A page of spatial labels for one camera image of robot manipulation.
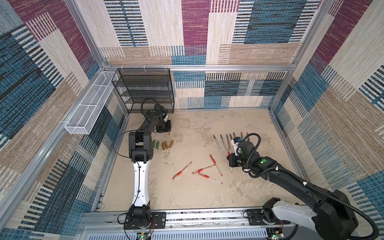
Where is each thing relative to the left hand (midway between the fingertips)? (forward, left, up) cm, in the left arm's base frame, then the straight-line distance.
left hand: (170, 127), depth 107 cm
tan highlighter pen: (-7, -42, -2) cm, 43 cm away
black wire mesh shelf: (+22, +20, +17) cm, 34 cm away
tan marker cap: (-14, +3, -1) cm, 15 cm away
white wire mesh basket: (-5, +51, +14) cm, 53 cm away
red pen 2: (-31, -20, -2) cm, 37 cm away
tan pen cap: (-12, -1, -3) cm, 12 cm away
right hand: (-29, -36, +7) cm, 46 cm away
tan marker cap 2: (-14, +1, -2) cm, 15 cm away
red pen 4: (-28, -30, -2) cm, 41 cm away
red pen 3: (-36, -26, -3) cm, 44 cm away
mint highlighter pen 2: (-16, -37, -2) cm, 41 cm away
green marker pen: (-25, -43, +22) cm, 54 cm away
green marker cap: (-12, +10, -3) cm, 16 cm away
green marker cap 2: (-12, +8, -3) cm, 15 cm away
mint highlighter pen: (-11, -32, -2) cm, 34 cm away
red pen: (-32, -7, -3) cm, 33 cm away
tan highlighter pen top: (-6, -45, -2) cm, 45 cm away
